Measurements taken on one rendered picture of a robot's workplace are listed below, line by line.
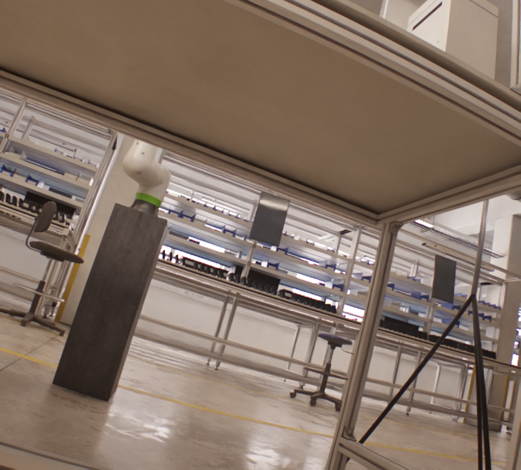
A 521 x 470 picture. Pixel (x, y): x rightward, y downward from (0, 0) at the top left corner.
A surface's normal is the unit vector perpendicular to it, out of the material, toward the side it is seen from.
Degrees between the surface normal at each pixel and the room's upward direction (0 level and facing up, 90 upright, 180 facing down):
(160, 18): 180
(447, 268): 82
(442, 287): 82
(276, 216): 82
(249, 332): 90
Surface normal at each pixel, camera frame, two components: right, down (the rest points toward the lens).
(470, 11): 0.32, -0.22
